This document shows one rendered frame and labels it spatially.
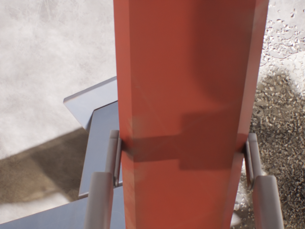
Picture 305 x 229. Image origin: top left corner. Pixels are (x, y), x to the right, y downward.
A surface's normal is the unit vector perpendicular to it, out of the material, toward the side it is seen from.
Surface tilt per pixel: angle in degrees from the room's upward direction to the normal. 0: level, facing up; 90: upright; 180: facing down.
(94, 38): 0
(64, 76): 0
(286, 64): 2
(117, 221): 90
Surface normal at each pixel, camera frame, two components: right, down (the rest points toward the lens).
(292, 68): -0.03, 0.65
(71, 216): -0.47, -0.67
